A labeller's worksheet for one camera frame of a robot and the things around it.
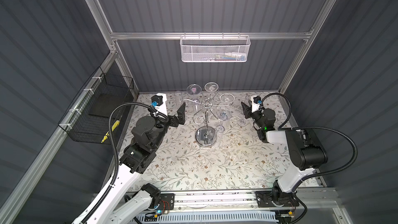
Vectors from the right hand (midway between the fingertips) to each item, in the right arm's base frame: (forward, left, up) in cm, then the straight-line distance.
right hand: (248, 102), depth 91 cm
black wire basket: (-21, +79, +13) cm, 82 cm away
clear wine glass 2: (-6, +31, +16) cm, 35 cm away
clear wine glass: (-3, 0, -17) cm, 18 cm away
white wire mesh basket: (+55, +17, +3) cm, 58 cm away
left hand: (-19, +38, +22) cm, 48 cm away
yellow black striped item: (-23, +66, +11) cm, 71 cm away
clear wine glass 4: (-9, +14, +14) cm, 22 cm away
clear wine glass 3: (-3, +22, +15) cm, 27 cm away
